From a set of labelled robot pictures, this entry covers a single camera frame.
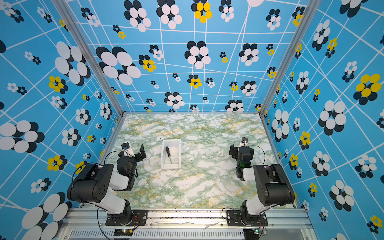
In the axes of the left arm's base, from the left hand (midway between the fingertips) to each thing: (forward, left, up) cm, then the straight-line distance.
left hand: (135, 146), depth 90 cm
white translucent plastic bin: (0, -21, -9) cm, 22 cm away
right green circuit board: (-43, -63, -9) cm, 77 cm away
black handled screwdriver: (0, -19, -8) cm, 21 cm away
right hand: (+2, -67, -3) cm, 67 cm away
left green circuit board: (-42, -1, -12) cm, 44 cm away
